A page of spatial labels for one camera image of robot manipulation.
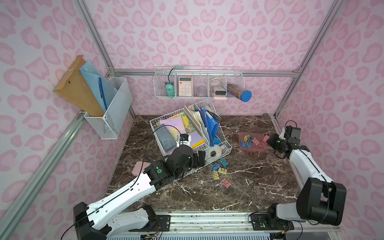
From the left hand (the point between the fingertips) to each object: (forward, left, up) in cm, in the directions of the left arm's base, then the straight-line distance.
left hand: (198, 150), depth 71 cm
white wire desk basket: (+15, 0, 0) cm, 15 cm away
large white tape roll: (+10, -9, -20) cm, 24 cm away
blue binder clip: (+2, -11, -23) cm, 26 cm away
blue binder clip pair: (+18, -34, -23) cm, 45 cm away
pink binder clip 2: (+20, -39, -23) cm, 50 cm away
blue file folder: (+19, -8, -4) cm, 21 cm away
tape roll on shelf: (+48, -11, +8) cm, 50 cm away
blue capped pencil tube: (+30, -27, +8) cm, 41 cm away
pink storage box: (+21, -37, -23) cm, 49 cm away
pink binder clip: (-7, -16, -23) cm, 29 cm away
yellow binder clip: (-1, -14, -21) cm, 25 cm away
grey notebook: (+8, +16, -1) cm, 18 cm away
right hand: (+15, -41, -10) cm, 45 cm away
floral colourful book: (+18, +5, -4) cm, 20 cm away
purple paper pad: (+19, +13, -4) cm, 23 cm away
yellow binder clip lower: (-3, -10, -24) cm, 26 cm away
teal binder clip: (+5, -16, -23) cm, 29 cm away
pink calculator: (+44, +8, +5) cm, 45 cm away
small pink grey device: (+35, -13, +5) cm, 38 cm away
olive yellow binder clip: (+22, -33, -21) cm, 45 cm away
